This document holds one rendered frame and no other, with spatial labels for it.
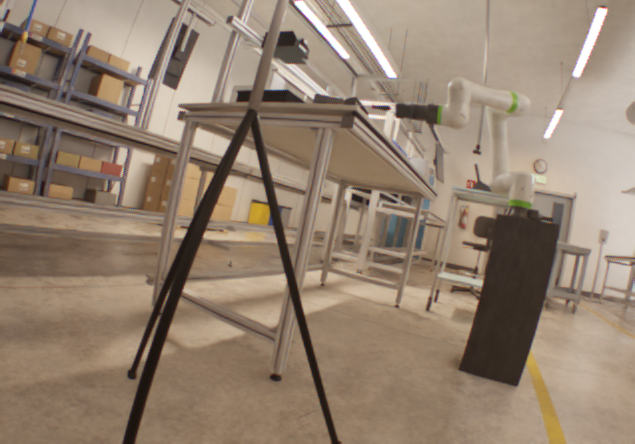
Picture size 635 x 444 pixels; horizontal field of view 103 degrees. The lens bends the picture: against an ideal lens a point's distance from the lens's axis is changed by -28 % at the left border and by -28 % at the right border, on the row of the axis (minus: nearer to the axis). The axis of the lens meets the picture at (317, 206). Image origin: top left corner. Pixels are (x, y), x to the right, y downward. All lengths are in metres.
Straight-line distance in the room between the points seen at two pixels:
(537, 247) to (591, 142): 7.21
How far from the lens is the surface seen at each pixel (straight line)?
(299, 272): 1.19
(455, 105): 1.59
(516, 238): 1.76
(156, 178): 5.37
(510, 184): 1.89
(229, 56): 1.91
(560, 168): 8.50
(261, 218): 7.48
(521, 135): 8.54
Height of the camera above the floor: 0.63
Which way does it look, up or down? 1 degrees up
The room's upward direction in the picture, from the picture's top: 12 degrees clockwise
